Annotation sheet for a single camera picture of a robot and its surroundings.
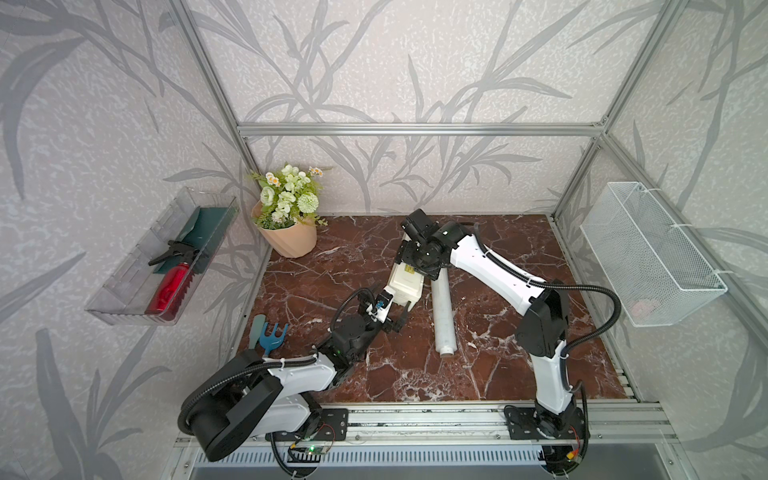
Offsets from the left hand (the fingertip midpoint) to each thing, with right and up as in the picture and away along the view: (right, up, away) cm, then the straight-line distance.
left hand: (395, 293), depth 80 cm
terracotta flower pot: (-33, +14, +15) cm, 39 cm away
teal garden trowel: (-42, -13, +9) cm, 45 cm away
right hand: (+2, +8, +5) cm, 9 cm away
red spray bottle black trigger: (-44, +5, -21) cm, 49 cm away
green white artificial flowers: (-32, +27, +6) cm, 42 cm away
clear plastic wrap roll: (+14, -8, +8) cm, 18 cm away
